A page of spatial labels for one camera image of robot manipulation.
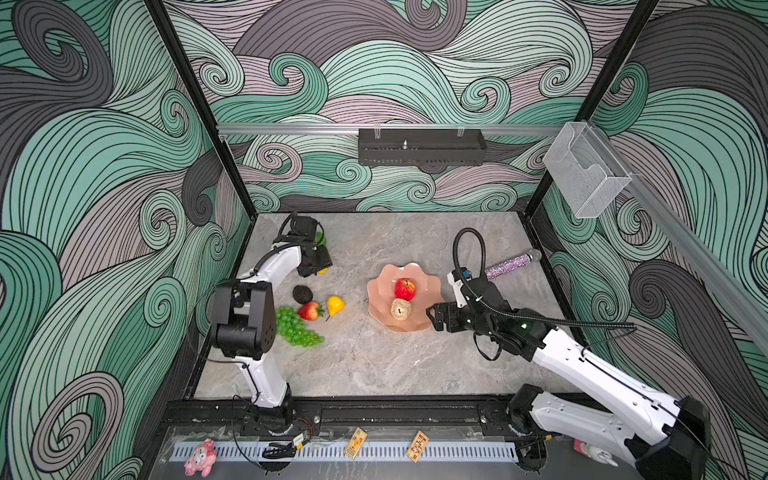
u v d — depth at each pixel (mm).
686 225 622
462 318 657
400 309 842
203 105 882
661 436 385
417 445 685
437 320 672
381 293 942
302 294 902
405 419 746
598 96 853
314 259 831
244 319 491
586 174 759
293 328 857
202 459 656
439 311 671
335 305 905
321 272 882
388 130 923
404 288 902
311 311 879
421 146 946
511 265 1007
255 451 696
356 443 694
